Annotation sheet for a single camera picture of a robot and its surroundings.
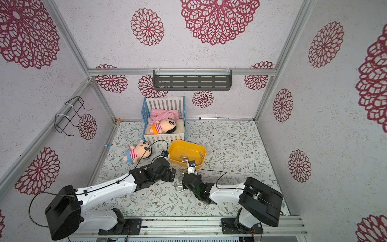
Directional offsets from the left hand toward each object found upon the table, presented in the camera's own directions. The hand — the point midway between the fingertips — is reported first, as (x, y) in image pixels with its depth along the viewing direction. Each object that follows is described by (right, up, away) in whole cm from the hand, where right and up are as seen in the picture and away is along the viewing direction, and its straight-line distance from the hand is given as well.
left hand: (168, 170), depth 84 cm
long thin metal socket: (+20, +6, +16) cm, 26 cm away
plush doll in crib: (-4, +26, +17) cm, 31 cm away
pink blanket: (-12, +34, +25) cm, 44 cm away
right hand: (+11, -3, +3) cm, 12 cm away
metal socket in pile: (+8, -12, +1) cm, 14 cm away
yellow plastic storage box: (+5, +8, +18) cm, 20 cm away
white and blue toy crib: (+1, +43, +26) cm, 50 cm away
